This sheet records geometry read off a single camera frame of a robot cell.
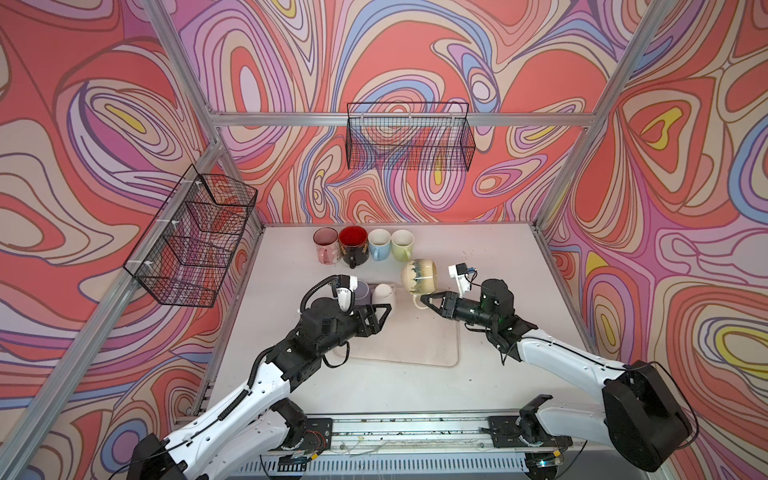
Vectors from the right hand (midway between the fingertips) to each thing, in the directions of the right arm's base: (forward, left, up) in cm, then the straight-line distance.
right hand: (424, 305), depth 78 cm
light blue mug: (+29, +12, -7) cm, 32 cm away
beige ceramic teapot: (+4, +1, +7) cm, 8 cm away
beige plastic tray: (-1, +3, -17) cm, 17 cm away
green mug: (+29, +4, -8) cm, 30 cm away
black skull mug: (+29, +20, -6) cm, 36 cm away
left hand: (-3, +10, +5) cm, 12 cm away
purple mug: (+9, +17, -8) cm, 21 cm away
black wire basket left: (+16, +61, +12) cm, 65 cm away
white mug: (+9, +11, -8) cm, 16 cm away
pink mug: (+30, +30, -6) cm, 43 cm away
